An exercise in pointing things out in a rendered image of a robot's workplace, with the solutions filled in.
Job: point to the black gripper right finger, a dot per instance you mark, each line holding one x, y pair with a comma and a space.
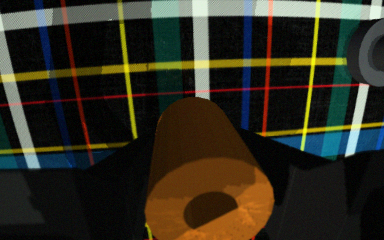
315, 198

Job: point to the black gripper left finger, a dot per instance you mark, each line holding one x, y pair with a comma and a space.
105, 201

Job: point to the orange cylinder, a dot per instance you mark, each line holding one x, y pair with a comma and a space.
204, 183

